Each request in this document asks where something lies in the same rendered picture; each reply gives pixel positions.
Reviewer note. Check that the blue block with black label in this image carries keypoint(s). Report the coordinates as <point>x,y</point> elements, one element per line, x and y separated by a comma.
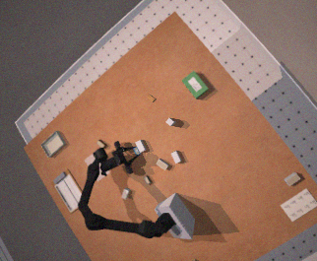
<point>136,151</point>

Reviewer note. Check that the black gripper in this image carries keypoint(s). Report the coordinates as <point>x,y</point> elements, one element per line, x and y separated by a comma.
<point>122,149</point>

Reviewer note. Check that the green box with white label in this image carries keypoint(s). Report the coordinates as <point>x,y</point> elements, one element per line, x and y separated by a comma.
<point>195,85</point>

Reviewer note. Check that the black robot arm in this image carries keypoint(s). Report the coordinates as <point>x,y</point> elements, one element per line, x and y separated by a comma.
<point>93,221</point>

